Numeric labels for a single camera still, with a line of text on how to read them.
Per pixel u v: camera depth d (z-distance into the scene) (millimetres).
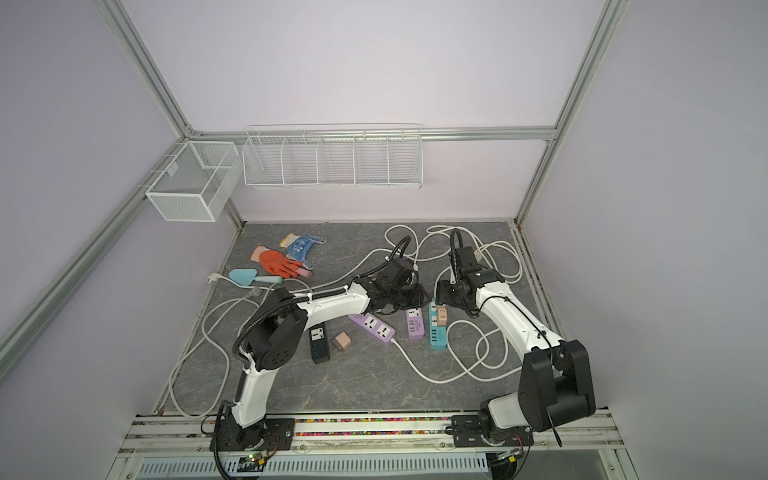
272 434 732
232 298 993
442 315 868
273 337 524
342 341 870
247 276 1046
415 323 907
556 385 424
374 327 890
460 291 611
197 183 1013
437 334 886
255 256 1091
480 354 863
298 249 1115
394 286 732
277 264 1054
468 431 738
